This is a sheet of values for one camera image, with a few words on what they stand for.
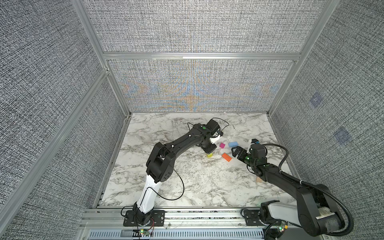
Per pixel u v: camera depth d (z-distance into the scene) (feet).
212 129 2.37
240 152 2.65
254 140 2.66
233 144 3.32
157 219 2.40
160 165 1.72
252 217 2.41
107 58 2.94
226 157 3.15
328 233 1.35
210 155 3.11
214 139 2.61
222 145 3.30
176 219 2.45
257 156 2.22
